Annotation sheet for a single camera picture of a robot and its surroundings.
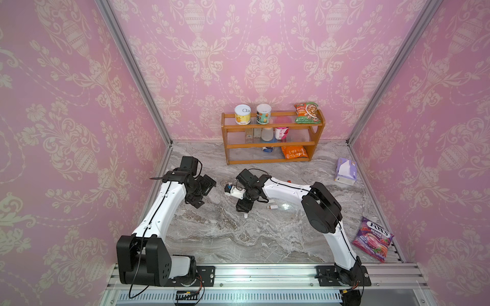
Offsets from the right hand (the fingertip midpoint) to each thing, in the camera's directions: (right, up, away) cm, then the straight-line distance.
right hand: (241, 203), depth 93 cm
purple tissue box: (+55, +15, +7) cm, 57 cm away
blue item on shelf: (+15, +27, +19) cm, 36 cm away
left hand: (-12, +8, -10) cm, 17 cm away
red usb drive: (+26, +10, +10) cm, 29 cm away
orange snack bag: (+30, +26, +17) cm, 43 cm away
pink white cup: (+21, +35, +4) cm, 41 cm away
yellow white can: (+1, +42, -7) cm, 43 cm away
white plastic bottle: (+14, +35, +6) cm, 38 cm away
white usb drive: (+15, +1, +1) cm, 15 cm away
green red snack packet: (+30, +43, -6) cm, 53 cm away
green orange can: (+11, +42, -8) cm, 44 cm away
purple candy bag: (+56, -13, -13) cm, 59 cm away
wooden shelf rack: (+21, +31, +7) cm, 38 cm away
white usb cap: (+2, -5, -3) cm, 7 cm away
